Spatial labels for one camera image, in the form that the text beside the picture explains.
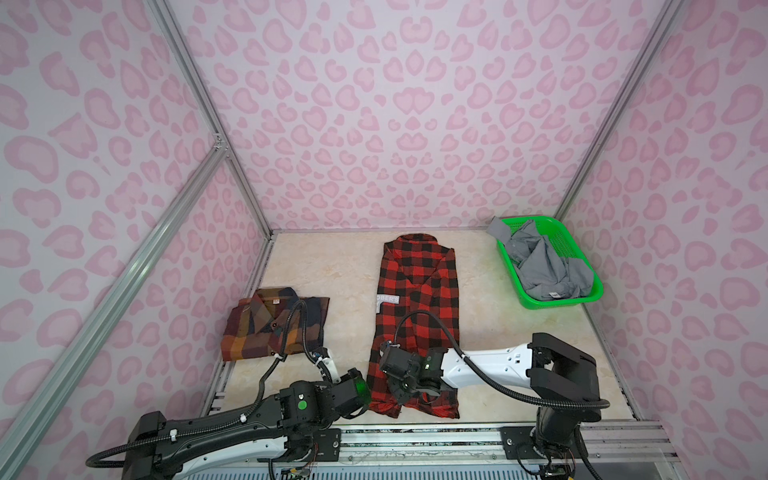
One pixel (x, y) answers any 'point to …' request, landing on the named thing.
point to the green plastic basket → (563, 245)
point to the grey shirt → (543, 272)
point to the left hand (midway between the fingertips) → (360, 379)
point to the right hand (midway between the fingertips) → (395, 388)
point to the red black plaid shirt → (418, 307)
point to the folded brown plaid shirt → (256, 325)
